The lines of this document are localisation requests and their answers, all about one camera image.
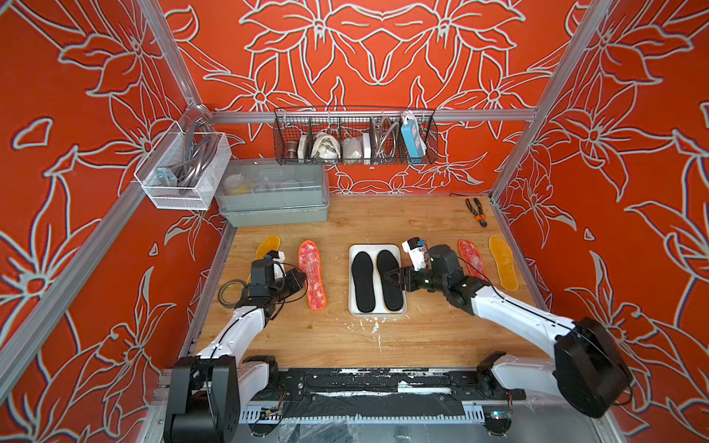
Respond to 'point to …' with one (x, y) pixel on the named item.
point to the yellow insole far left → (270, 244)
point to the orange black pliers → (477, 212)
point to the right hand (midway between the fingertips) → (386, 275)
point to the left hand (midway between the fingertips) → (305, 273)
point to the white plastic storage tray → (379, 309)
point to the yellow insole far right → (502, 255)
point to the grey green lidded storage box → (258, 191)
